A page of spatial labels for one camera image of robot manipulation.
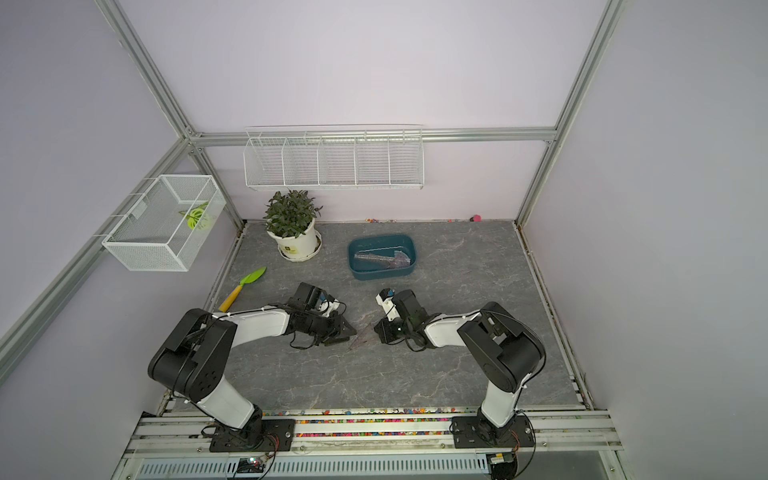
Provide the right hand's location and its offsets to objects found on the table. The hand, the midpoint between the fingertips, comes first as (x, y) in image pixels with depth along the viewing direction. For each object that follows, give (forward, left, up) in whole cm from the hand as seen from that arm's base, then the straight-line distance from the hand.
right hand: (375, 327), depth 92 cm
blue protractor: (+28, -9, +1) cm, 30 cm away
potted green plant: (+30, +28, +17) cm, 45 cm away
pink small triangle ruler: (-3, +2, -1) cm, 4 cm away
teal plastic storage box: (+33, -1, +1) cm, 33 cm away
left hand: (-4, +7, +2) cm, 8 cm away
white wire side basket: (+19, +59, +27) cm, 67 cm away
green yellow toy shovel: (+18, +44, +1) cm, 47 cm away
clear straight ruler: (+27, +2, 0) cm, 27 cm away
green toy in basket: (+19, +48, +29) cm, 59 cm away
